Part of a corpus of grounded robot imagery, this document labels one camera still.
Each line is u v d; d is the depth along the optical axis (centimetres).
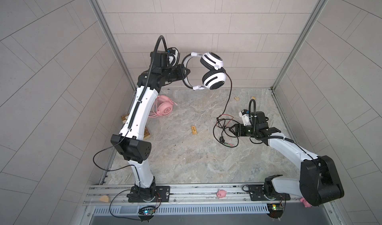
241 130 75
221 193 71
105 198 69
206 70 57
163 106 96
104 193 72
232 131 80
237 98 110
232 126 79
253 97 109
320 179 41
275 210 68
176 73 63
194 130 93
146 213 64
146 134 89
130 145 43
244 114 78
